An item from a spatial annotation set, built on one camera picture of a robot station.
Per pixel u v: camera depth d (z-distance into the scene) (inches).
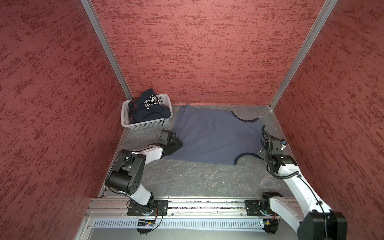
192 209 29.8
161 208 29.2
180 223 27.9
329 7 28.1
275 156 23.6
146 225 28.4
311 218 15.4
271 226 27.7
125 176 17.7
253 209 29.1
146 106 43.2
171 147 31.4
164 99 45.4
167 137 29.5
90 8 28.0
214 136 40.1
